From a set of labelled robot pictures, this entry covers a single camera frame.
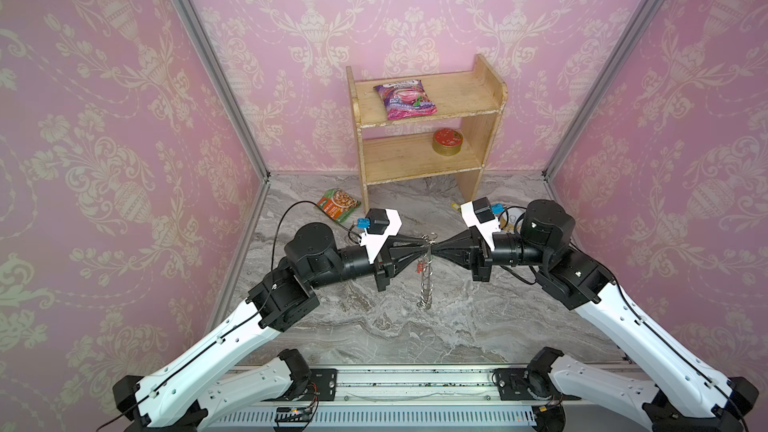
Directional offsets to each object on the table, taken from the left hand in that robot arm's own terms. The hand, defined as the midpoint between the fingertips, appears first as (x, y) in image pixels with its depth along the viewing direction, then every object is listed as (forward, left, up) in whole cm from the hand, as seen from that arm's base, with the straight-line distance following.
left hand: (423, 251), depth 52 cm
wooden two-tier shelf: (+64, -6, -20) cm, 68 cm away
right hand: (+2, -3, -3) cm, 5 cm away
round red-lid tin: (+50, -12, -16) cm, 54 cm away
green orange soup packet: (+42, +25, -39) cm, 63 cm away
